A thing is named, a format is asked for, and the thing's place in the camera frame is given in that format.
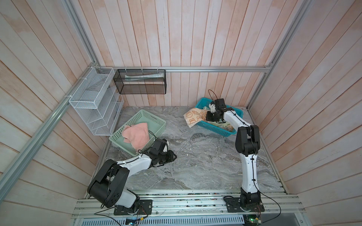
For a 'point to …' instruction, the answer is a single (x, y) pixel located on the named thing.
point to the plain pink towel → (137, 134)
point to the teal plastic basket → (223, 128)
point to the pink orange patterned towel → (194, 116)
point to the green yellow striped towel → (219, 125)
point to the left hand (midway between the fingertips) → (175, 160)
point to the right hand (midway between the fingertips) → (205, 116)
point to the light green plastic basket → (156, 125)
